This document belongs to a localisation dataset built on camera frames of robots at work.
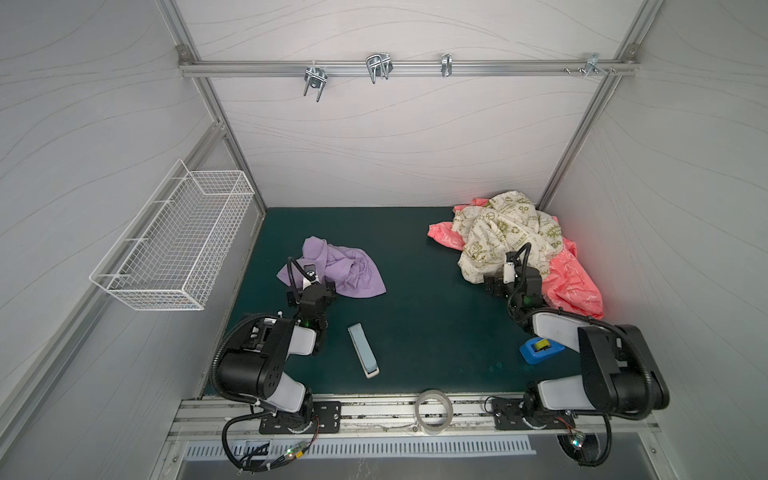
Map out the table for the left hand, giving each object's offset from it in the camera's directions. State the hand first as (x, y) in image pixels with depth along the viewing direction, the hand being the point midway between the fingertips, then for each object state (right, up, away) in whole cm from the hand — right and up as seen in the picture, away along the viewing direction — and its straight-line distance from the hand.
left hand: (314, 275), depth 93 cm
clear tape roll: (+34, -33, -23) cm, 52 cm away
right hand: (+62, +3, +1) cm, 62 cm away
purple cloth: (+12, +2, 0) cm, 12 cm away
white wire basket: (-27, +9, -24) cm, 37 cm away
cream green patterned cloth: (+58, +14, +6) cm, 60 cm away
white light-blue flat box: (+17, -19, -11) cm, 28 cm away
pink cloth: (+80, -4, 0) cm, 80 cm away
